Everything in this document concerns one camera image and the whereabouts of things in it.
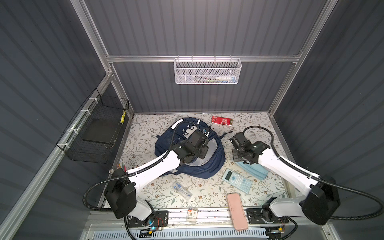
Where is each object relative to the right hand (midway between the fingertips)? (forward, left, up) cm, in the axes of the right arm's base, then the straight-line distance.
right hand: (240, 155), depth 83 cm
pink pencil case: (-28, +3, -13) cm, 31 cm away
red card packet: (+36, +3, -11) cm, 38 cm away
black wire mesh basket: (-1, +73, +21) cm, 76 cm away
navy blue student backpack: (-2, +15, -2) cm, 15 cm away
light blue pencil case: (-7, -8, -4) cm, 12 cm away
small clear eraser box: (-28, +27, -8) cm, 40 cm away
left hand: (+3, +21, +6) cm, 22 cm away
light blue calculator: (-10, +2, -10) cm, 14 cm away
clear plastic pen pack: (-16, +33, -10) cm, 38 cm away
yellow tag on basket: (+16, +66, +16) cm, 70 cm away
